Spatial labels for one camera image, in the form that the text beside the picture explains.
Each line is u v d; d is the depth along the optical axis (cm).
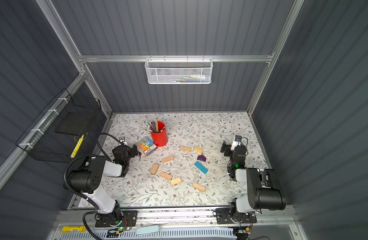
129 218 73
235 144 81
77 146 68
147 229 68
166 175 88
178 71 124
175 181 85
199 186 84
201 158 93
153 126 96
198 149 99
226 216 74
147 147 99
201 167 92
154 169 89
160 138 98
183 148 99
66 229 70
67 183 46
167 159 94
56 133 72
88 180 47
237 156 69
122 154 75
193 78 91
